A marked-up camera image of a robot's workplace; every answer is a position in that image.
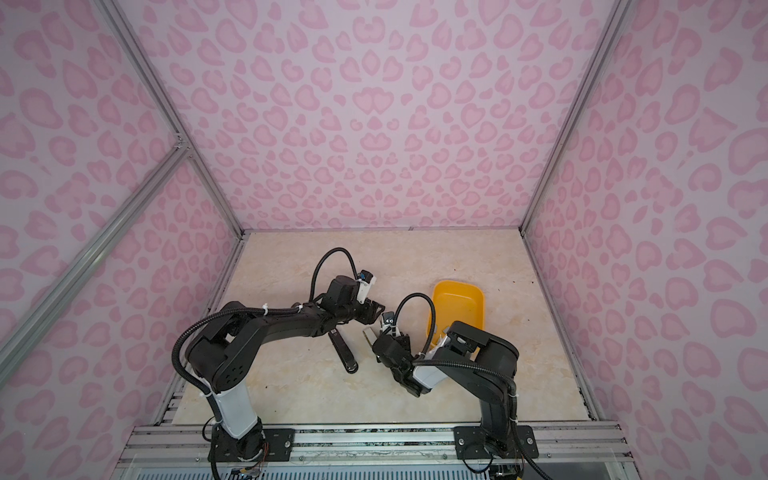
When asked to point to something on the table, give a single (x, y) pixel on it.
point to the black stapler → (343, 352)
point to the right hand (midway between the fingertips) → (383, 333)
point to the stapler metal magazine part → (370, 335)
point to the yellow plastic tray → (457, 301)
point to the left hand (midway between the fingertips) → (381, 301)
